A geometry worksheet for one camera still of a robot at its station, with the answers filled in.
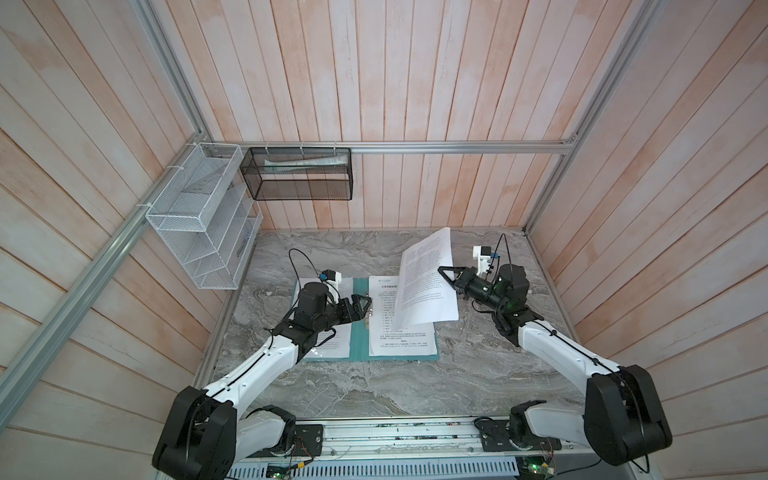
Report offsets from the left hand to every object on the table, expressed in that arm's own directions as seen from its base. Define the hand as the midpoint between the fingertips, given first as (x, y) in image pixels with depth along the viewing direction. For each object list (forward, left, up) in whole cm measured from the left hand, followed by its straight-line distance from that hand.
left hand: (361, 308), depth 83 cm
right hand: (+6, -21, +10) cm, 24 cm away
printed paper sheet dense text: (-4, +8, -14) cm, 17 cm away
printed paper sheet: (+1, -17, +6) cm, 18 cm away
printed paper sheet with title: (-4, -7, -13) cm, 15 cm away
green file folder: (-5, +1, -14) cm, 15 cm away
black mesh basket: (+48, +23, +11) cm, 54 cm away
